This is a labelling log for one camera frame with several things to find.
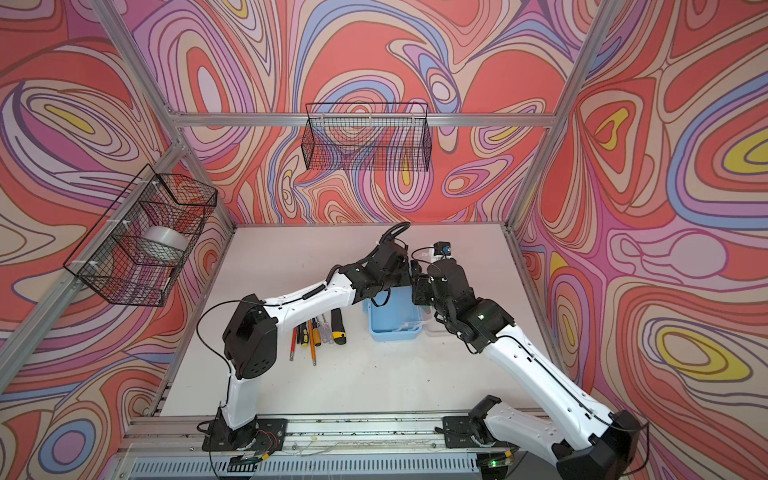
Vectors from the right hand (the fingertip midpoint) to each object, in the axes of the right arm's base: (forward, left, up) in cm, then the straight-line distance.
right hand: (421, 284), depth 75 cm
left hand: (+10, +1, -6) cm, 12 cm away
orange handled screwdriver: (-3, +31, -21) cm, 37 cm away
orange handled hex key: (-5, +32, -22) cm, 39 cm away
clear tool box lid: (-3, -3, -16) cm, 17 cm away
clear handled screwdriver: (-1, +29, -22) cm, 36 cm away
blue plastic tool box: (+3, +7, -22) cm, 23 cm away
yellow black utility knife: (-2, +24, -22) cm, 33 cm away
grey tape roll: (+7, +62, +11) cm, 63 cm away
